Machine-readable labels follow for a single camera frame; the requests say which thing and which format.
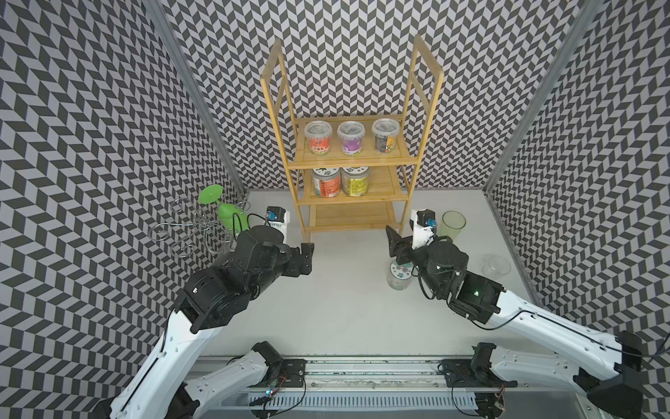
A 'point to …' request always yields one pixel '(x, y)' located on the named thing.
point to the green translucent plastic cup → (453, 223)
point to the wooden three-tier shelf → (390, 175)
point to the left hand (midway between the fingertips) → (295, 249)
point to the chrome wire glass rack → (188, 229)
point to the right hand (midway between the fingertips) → (399, 229)
